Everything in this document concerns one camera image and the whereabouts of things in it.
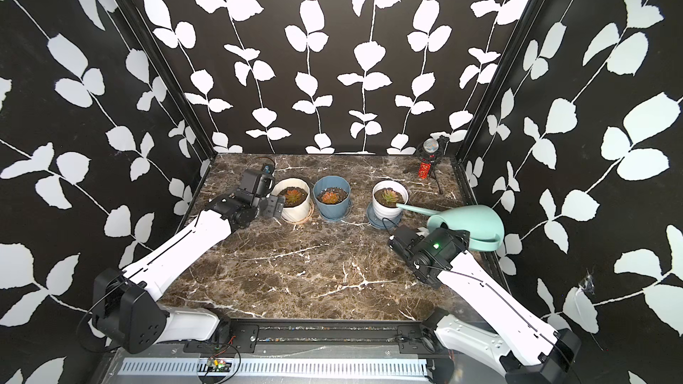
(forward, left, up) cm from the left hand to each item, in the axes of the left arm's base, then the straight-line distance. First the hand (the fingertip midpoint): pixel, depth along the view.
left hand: (266, 192), depth 83 cm
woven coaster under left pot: (0, -10, -18) cm, 21 cm away
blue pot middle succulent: (+5, -21, -11) cm, 24 cm away
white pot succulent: (+8, -7, -11) cm, 15 cm away
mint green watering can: (-18, -62, +5) cm, 65 cm away
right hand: (-21, -56, +7) cm, 60 cm away
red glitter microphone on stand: (+14, -55, +2) cm, 57 cm away
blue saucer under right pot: (-2, -39, -20) cm, 44 cm away
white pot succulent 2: (+5, -40, -10) cm, 42 cm away
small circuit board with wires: (-43, +12, -19) cm, 49 cm away
